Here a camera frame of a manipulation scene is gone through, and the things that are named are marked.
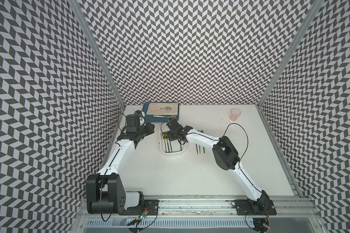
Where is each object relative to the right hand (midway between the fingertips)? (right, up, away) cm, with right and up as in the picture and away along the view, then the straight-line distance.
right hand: (172, 134), depth 100 cm
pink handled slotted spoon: (-6, +20, +19) cm, 28 cm away
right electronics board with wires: (+44, -39, -33) cm, 67 cm away
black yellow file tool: (-1, -7, -4) cm, 8 cm away
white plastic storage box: (-3, -7, -4) cm, 9 cm away
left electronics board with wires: (-14, -37, -32) cm, 51 cm away
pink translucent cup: (+46, +16, +4) cm, 48 cm away
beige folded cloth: (+1, +17, +12) cm, 21 cm away
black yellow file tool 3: (+19, -10, -6) cm, 22 cm away
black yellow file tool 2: (-5, -2, -1) cm, 6 cm away
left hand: (-10, +7, -14) cm, 19 cm away
